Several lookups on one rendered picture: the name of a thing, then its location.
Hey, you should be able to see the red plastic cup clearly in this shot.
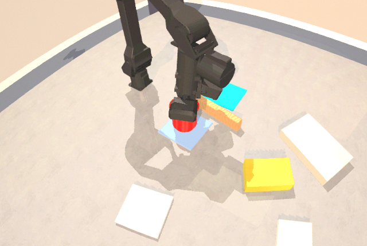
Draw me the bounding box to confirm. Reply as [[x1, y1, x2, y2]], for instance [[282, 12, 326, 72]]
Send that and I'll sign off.
[[172, 117, 197, 132]]

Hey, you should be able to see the yellow rectangular block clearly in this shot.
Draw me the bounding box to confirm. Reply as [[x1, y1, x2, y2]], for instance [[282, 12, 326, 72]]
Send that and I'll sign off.
[[243, 158, 295, 192]]

